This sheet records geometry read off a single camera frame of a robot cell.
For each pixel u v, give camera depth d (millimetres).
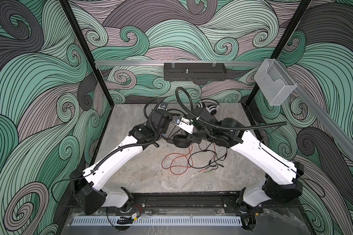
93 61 925
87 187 378
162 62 939
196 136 563
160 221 697
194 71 954
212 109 1067
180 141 698
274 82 794
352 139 530
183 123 529
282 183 398
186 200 760
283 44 840
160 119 519
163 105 612
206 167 856
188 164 877
